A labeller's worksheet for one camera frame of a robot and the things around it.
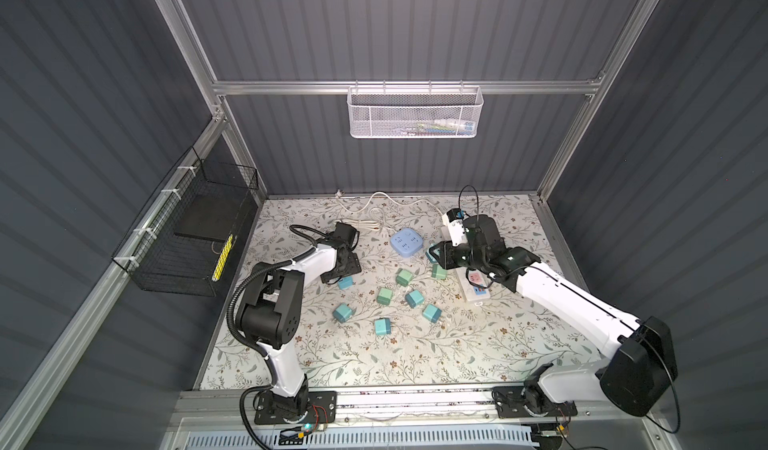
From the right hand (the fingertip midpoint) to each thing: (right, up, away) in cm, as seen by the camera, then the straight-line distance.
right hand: (436, 251), depth 80 cm
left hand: (-28, -8, +17) cm, 34 cm away
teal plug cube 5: (-15, -22, +4) cm, 27 cm away
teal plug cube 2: (-27, -20, +8) cm, 34 cm away
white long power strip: (+13, -14, +11) cm, 22 cm away
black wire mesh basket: (-64, +3, -7) cm, 64 cm away
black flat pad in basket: (-59, +9, -5) cm, 60 cm away
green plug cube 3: (+3, -8, +16) cm, 18 cm away
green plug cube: (-15, -15, +11) cm, 23 cm away
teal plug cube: (-27, -12, +15) cm, 33 cm away
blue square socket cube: (-7, +1, +23) cm, 24 cm away
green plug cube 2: (-8, -10, +15) cm, 20 cm away
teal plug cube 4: (0, -19, +7) cm, 20 cm away
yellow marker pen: (-52, -1, -11) cm, 53 cm away
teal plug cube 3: (-5, -16, +11) cm, 19 cm away
